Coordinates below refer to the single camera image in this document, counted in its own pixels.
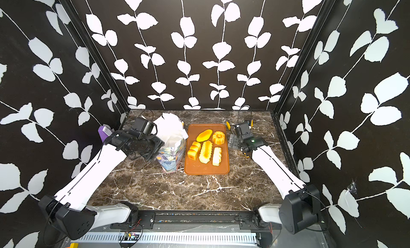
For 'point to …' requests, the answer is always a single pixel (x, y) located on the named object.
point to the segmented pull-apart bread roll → (194, 150)
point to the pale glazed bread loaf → (217, 157)
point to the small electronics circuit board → (131, 236)
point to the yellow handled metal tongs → (229, 127)
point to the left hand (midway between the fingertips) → (165, 144)
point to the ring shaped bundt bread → (218, 138)
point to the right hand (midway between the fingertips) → (238, 138)
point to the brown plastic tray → (196, 168)
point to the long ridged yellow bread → (205, 152)
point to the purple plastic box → (104, 132)
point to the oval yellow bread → (204, 135)
